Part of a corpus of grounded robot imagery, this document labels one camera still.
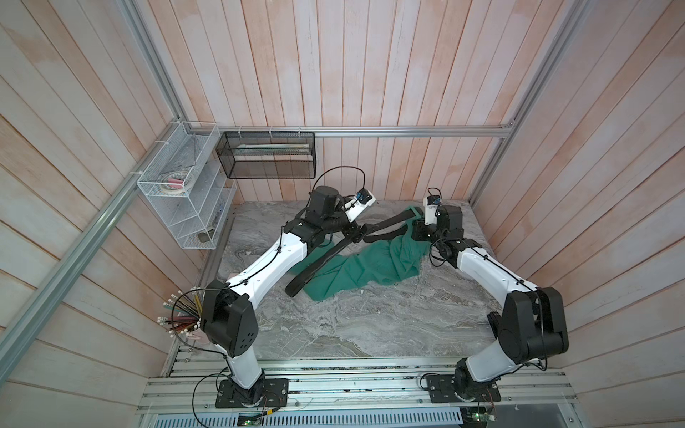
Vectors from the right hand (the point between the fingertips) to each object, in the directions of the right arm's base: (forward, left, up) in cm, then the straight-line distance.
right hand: (413, 219), depth 91 cm
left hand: (-8, +17, +10) cm, 21 cm away
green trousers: (-9, +6, -13) cm, 17 cm away
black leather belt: (-23, +40, -7) cm, 47 cm away
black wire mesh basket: (+28, +55, +8) cm, 62 cm away
